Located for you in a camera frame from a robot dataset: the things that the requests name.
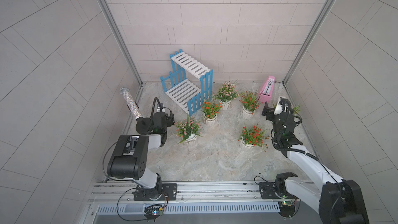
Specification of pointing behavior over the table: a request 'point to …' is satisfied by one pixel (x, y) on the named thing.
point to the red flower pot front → (243, 141)
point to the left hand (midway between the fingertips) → (165, 111)
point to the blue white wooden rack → (189, 84)
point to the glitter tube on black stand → (143, 124)
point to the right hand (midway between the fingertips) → (273, 101)
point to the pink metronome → (267, 91)
